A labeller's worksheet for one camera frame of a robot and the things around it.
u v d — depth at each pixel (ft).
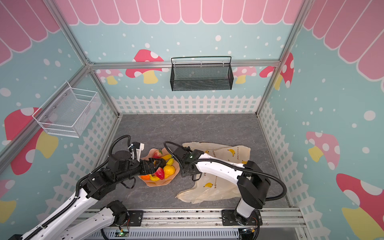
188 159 1.93
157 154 2.94
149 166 2.08
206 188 2.57
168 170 2.73
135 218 2.42
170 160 2.95
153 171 2.01
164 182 2.72
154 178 2.67
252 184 1.43
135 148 1.97
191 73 3.24
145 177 2.66
